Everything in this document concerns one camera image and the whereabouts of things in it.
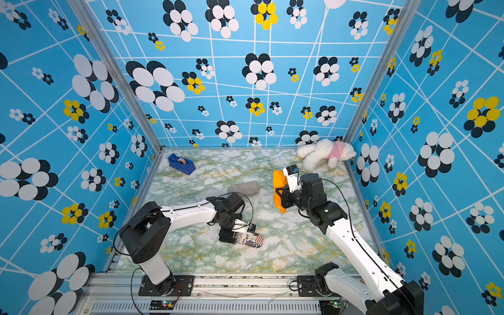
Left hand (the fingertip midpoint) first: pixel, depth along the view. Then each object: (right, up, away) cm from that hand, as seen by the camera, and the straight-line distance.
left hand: (239, 228), depth 88 cm
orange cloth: (+17, +23, -15) cm, 32 cm away
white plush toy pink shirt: (+46, +38, +18) cm, 62 cm away
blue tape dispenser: (-33, +29, +17) cm, 48 cm away
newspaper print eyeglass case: (+5, -2, -6) cm, 8 cm away
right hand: (+18, +20, -12) cm, 29 cm away
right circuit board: (+35, -22, -19) cm, 45 cm away
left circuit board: (-27, -23, -16) cm, 39 cm away
